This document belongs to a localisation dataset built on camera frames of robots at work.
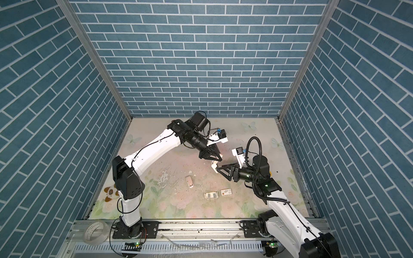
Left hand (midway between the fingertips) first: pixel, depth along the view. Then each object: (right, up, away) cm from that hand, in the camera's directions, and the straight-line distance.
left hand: (219, 156), depth 72 cm
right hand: (0, -6, +1) cm, 6 cm away
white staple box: (+4, -21, +12) cm, 24 cm away
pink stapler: (-3, -4, 0) cm, 5 cm away
